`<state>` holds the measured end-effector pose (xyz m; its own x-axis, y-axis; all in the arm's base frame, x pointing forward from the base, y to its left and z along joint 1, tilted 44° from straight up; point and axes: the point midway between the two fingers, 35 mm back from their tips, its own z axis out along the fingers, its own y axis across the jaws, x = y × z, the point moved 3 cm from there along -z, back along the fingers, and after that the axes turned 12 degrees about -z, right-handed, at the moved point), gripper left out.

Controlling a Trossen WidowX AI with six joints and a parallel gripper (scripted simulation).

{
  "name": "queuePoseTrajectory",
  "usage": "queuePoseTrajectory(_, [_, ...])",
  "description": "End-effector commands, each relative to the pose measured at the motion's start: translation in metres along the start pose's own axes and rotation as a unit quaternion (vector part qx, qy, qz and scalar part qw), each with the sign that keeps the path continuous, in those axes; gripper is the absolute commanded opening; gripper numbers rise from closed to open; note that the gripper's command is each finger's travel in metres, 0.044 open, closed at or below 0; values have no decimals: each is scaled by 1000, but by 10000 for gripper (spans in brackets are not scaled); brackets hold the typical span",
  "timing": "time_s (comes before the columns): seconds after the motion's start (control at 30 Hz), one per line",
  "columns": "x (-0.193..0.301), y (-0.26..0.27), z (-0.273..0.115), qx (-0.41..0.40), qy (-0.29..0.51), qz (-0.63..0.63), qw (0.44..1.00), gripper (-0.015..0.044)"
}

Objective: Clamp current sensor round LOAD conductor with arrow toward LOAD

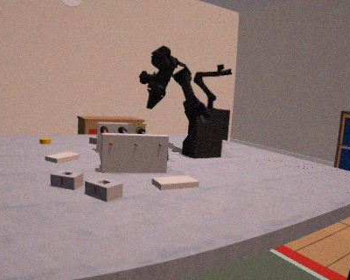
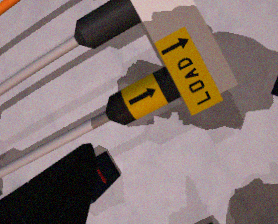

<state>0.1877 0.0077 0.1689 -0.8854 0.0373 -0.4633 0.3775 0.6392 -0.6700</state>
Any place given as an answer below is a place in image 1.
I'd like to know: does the orange short cylinder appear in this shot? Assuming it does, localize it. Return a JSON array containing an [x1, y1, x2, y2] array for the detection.
[[39, 138, 51, 144]]

